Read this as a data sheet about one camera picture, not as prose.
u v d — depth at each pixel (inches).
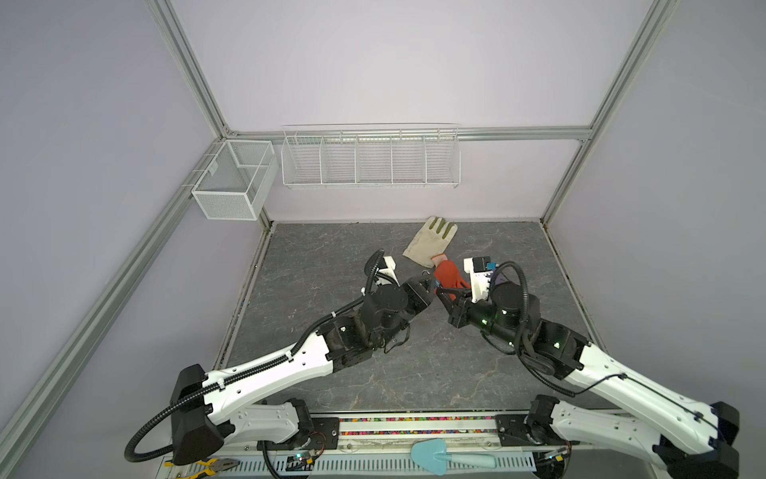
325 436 28.7
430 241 45.2
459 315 22.4
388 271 24.1
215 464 27.3
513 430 29.0
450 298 25.4
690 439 15.7
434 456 27.8
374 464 27.9
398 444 29.0
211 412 15.4
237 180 40.5
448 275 24.3
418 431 29.7
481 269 22.4
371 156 39.0
